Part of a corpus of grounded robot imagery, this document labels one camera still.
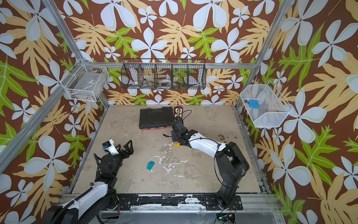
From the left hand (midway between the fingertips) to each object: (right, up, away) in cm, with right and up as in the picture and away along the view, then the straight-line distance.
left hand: (124, 141), depth 83 cm
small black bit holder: (+33, +19, +31) cm, 49 cm away
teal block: (+15, -16, +3) cm, 22 cm away
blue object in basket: (+80, +23, +3) cm, 83 cm away
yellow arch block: (+32, -4, +13) cm, 35 cm away
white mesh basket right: (+86, +19, -7) cm, 88 cm away
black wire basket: (+24, +46, +15) cm, 54 cm away
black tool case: (+15, +14, +25) cm, 33 cm away
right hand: (+31, +4, +8) cm, 32 cm away
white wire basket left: (-25, +36, +2) cm, 44 cm away
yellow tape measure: (+24, +1, +18) cm, 30 cm away
